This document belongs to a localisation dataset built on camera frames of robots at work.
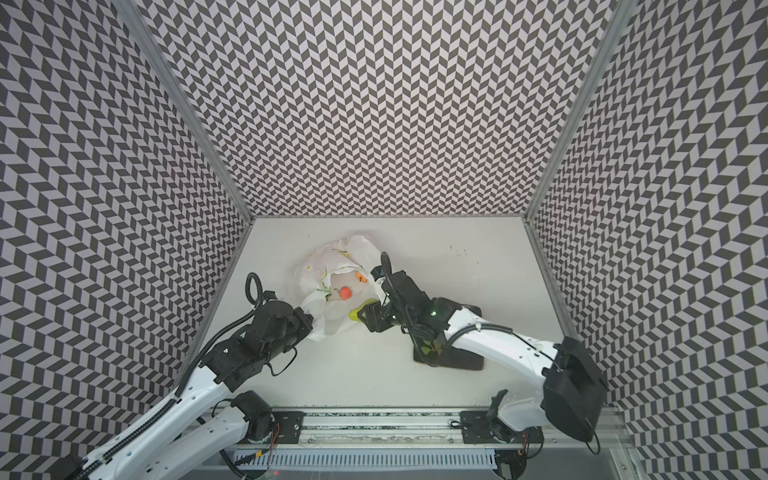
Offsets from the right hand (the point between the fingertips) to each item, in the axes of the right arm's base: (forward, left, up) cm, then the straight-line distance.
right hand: (370, 317), depth 76 cm
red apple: (+14, +10, -12) cm, 21 cm away
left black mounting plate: (-22, +20, -13) cm, 33 cm away
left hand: (0, +15, -2) cm, 15 cm away
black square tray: (-6, -22, -13) cm, 27 cm away
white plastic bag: (+11, +11, +1) cm, 15 cm away
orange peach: (+20, +5, -12) cm, 24 cm away
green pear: (0, +4, +3) cm, 5 cm away
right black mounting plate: (-23, -26, -15) cm, 38 cm away
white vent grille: (-29, 0, -15) cm, 33 cm away
